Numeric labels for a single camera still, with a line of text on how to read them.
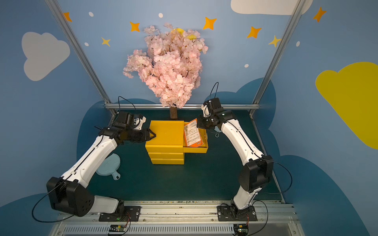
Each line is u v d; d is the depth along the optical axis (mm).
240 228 726
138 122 722
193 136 826
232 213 663
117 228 718
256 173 444
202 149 785
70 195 401
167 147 770
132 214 748
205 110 733
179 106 883
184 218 735
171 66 587
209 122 690
